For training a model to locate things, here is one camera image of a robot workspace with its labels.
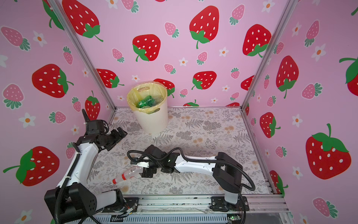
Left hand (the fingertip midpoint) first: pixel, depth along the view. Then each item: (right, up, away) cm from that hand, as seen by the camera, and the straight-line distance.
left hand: (121, 136), depth 82 cm
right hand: (+13, -14, -7) cm, 20 cm away
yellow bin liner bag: (+7, +31, +15) cm, 35 cm away
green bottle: (+12, +23, +15) cm, 30 cm away
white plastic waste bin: (+16, +7, +10) cm, 21 cm away
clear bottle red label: (+8, -21, -1) cm, 23 cm away
